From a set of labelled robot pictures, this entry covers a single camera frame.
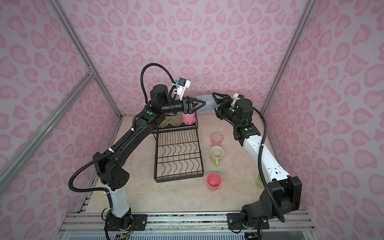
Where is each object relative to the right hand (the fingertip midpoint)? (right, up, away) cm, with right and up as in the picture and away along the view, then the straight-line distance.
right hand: (212, 96), depth 69 cm
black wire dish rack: (-20, -31, +29) cm, 46 cm away
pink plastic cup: (-11, -10, +17) cm, 23 cm away
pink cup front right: (+3, -45, +17) cm, 48 cm away
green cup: (+27, -44, +11) cm, 53 cm away
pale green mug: (+5, -30, +25) cm, 40 cm away
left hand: (-4, -2, -4) cm, 6 cm away
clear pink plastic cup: (+6, -22, +34) cm, 41 cm away
